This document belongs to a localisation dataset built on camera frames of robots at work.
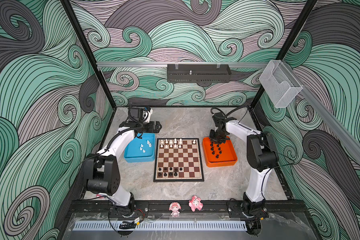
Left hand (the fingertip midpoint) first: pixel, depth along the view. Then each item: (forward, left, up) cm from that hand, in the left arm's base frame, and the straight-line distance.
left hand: (155, 124), depth 89 cm
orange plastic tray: (-12, -39, -14) cm, 44 cm away
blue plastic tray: (-9, +10, -16) cm, 21 cm away
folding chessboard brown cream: (-16, -15, -15) cm, 26 cm away
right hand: (-3, -37, -13) cm, 39 cm away
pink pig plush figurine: (-40, -24, -12) cm, 48 cm away
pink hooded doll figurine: (-42, -13, -12) cm, 45 cm away
